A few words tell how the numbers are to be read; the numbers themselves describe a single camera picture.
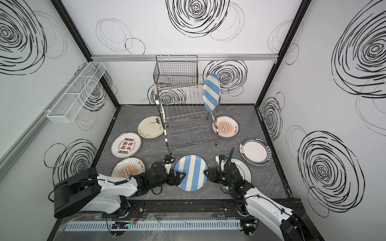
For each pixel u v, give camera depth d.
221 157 0.78
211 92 0.78
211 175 0.77
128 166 0.87
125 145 0.97
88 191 0.44
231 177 0.64
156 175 0.63
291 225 0.42
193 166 0.86
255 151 0.94
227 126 1.06
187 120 1.08
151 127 1.06
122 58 0.92
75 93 0.72
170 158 0.77
